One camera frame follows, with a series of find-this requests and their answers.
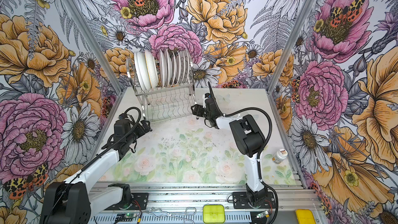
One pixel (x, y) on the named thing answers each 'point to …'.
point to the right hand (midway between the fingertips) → (196, 111)
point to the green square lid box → (213, 213)
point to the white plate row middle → (175, 67)
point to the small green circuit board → (127, 215)
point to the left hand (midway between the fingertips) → (144, 129)
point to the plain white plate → (150, 85)
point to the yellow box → (305, 216)
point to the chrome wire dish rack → (166, 103)
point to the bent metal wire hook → (159, 213)
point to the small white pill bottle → (280, 156)
